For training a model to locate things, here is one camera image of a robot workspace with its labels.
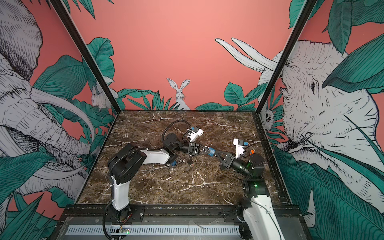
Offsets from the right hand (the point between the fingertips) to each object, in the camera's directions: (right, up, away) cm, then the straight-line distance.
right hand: (215, 153), depth 69 cm
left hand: (-3, 0, 0) cm, 3 cm away
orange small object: (+28, -4, +26) cm, 38 cm away
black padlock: (-13, -10, +24) cm, 29 cm away
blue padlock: (-1, +1, +2) cm, 3 cm away
